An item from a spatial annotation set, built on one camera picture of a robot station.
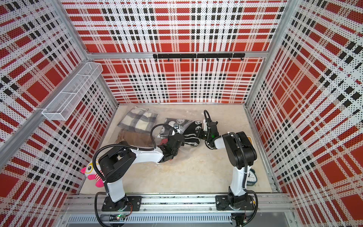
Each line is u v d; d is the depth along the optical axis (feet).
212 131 2.63
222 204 2.40
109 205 2.41
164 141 3.04
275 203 2.46
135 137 3.10
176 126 2.58
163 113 3.64
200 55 2.91
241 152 1.59
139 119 3.35
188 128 3.19
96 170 1.62
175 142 2.23
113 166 1.57
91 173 2.53
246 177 1.82
